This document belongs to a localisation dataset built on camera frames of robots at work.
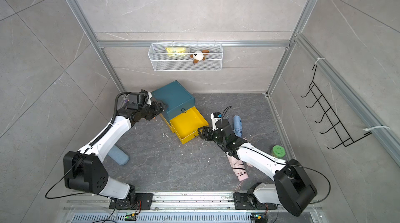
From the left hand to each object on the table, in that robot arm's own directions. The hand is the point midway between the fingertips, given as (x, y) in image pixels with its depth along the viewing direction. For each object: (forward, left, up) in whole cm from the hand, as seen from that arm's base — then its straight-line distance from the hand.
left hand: (164, 105), depth 85 cm
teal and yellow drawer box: (0, -8, -10) cm, 13 cm away
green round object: (-21, -63, -18) cm, 69 cm away
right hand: (-12, -21, -7) cm, 25 cm away
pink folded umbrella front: (-29, -39, -19) cm, 52 cm away
